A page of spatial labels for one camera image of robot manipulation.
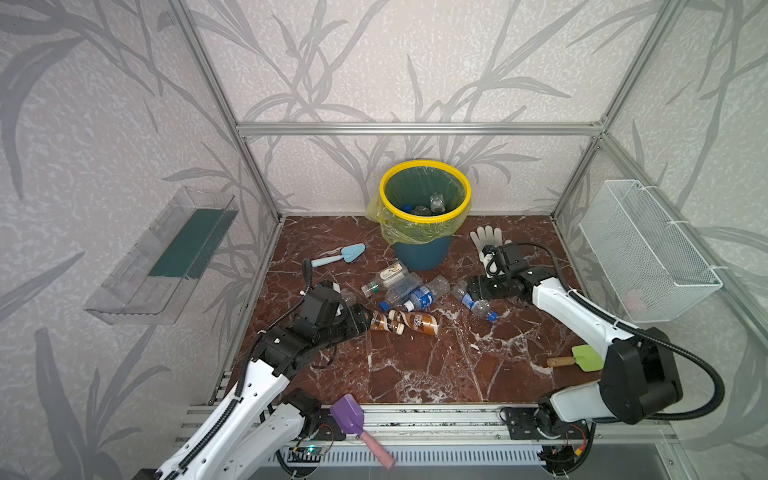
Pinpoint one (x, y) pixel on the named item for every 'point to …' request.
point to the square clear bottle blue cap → (400, 290)
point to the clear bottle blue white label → (424, 296)
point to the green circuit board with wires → (305, 454)
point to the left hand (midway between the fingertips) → (369, 312)
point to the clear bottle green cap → (394, 273)
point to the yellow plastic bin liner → (414, 186)
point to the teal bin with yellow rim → (428, 255)
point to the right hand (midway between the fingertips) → (479, 278)
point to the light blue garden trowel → (349, 254)
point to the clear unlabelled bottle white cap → (437, 202)
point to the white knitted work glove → (488, 237)
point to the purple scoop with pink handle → (349, 417)
